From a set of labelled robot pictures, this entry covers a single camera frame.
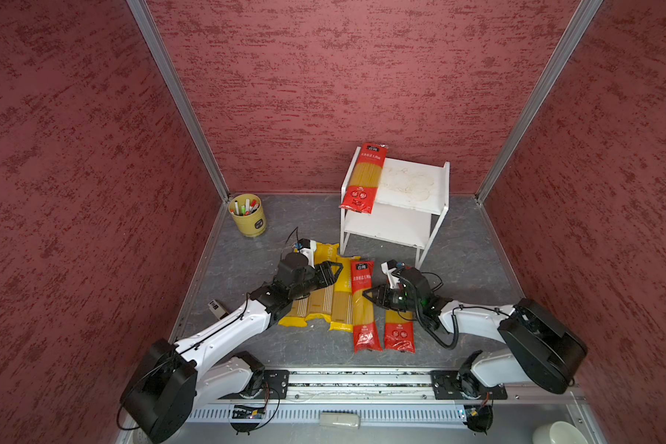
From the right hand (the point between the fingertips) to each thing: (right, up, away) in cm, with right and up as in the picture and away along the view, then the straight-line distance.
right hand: (362, 300), depth 84 cm
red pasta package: (0, -8, -7) cm, 10 cm away
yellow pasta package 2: (-13, -2, +2) cm, 13 cm away
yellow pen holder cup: (-40, +27, +11) cm, 49 cm away
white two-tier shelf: (+13, +30, -9) cm, 34 cm away
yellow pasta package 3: (-6, 0, +4) cm, 7 cm away
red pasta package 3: (+11, -9, -2) cm, 15 cm away
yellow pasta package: (-20, -4, +1) cm, 20 cm away
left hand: (-8, +9, -4) cm, 12 cm away
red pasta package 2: (-1, +32, -12) cm, 35 cm away
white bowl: (+44, -25, -21) cm, 55 cm away
